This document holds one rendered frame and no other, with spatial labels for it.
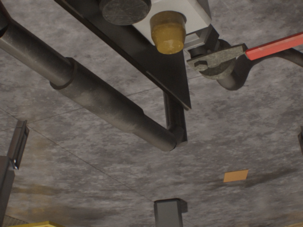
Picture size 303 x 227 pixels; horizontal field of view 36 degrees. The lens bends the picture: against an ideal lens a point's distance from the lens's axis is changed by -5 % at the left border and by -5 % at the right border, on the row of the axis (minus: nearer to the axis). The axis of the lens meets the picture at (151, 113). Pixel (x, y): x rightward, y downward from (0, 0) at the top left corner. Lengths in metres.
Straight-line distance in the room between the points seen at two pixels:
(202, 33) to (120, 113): 0.17
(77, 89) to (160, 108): 1.35
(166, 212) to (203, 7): 2.41
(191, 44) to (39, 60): 0.25
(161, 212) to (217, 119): 1.10
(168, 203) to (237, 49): 2.36
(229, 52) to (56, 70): 0.25
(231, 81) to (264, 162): 1.85
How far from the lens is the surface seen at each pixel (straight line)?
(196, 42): 0.60
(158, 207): 2.90
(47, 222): 3.31
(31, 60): 0.40
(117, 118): 0.49
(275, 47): 0.58
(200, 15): 0.54
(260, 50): 0.58
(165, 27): 0.51
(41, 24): 1.31
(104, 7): 0.44
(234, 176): 2.65
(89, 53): 1.43
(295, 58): 1.09
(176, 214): 2.89
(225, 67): 0.66
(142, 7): 0.44
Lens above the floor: 0.78
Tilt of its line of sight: 26 degrees down
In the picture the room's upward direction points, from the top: 174 degrees clockwise
